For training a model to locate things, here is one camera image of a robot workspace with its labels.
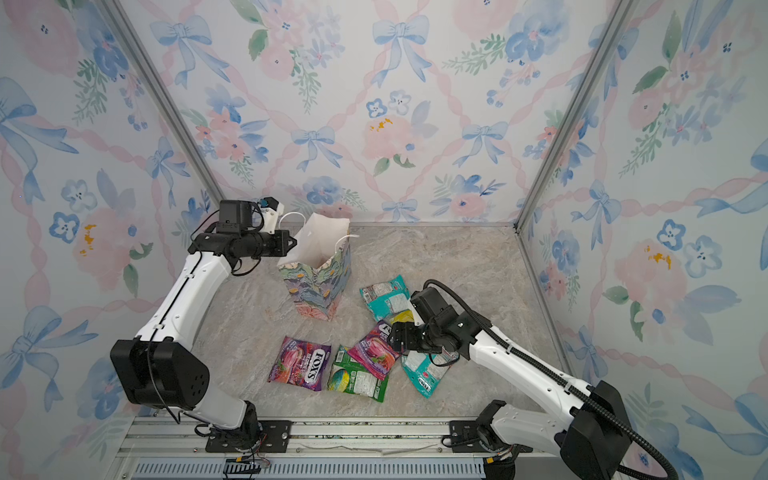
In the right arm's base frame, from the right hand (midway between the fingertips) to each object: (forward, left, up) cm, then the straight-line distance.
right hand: (399, 339), depth 78 cm
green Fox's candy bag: (-6, +14, -10) cm, 18 cm away
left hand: (+22, +28, +15) cm, 39 cm away
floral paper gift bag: (+12, +21, +14) cm, 28 cm away
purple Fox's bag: (-1, +7, -8) cm, 10 cm away
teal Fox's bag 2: (-6, -7, -10) cm, 13 cm away
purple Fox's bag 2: (-3, +27, -9) cm, 29 cm away
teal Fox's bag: (+18, +4, -8) cm, 20 cm away
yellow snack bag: (+12, -2, -10) cm, 15 cm away
